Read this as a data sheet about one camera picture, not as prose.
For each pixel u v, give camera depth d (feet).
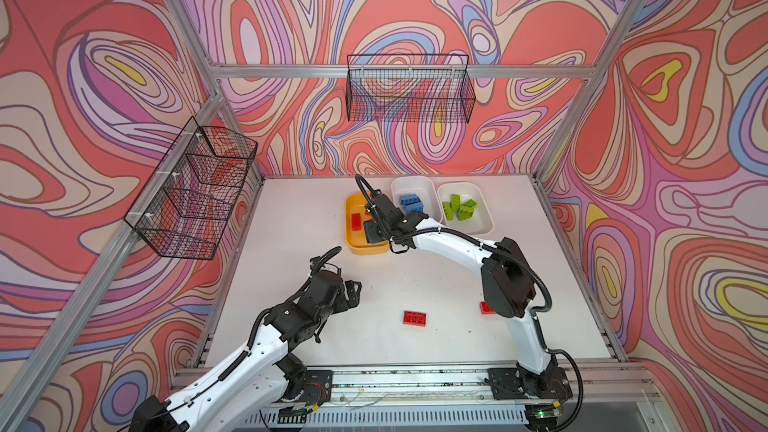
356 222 3.29
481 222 3.43
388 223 2.29
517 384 2.40
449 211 3.47
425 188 3.67
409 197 3.52
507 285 1.68
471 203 3.56
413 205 3.47
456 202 3.48
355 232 3.25
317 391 2.36
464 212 3.37
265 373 1.98
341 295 2.36
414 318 2.76
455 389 2.42
